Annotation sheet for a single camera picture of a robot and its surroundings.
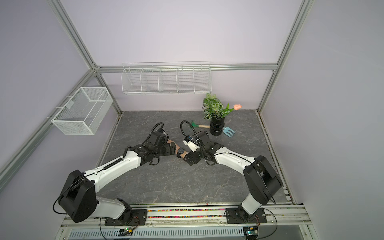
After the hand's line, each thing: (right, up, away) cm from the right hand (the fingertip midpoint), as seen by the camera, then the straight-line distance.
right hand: (189, 153), depth 88 cm
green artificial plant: (+13, +27, -3) cm, 30 cm away
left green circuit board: (-30, -35, -16) cm, 49 cm away
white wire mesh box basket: (-60, +23, -6) cm, 65 cm away
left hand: (-11, +3, -3) cm, 12 cm away
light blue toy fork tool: (+27, +12, +20) cm, 36 cm away
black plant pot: (+18, +16, +11) cm, 26 cm away
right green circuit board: (+31, -36, -16) cm, 50 cm away
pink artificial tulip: (+28, +27, -2) cm, 39 cm away
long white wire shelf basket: (-17, +49, +13) cm, 53 cm away
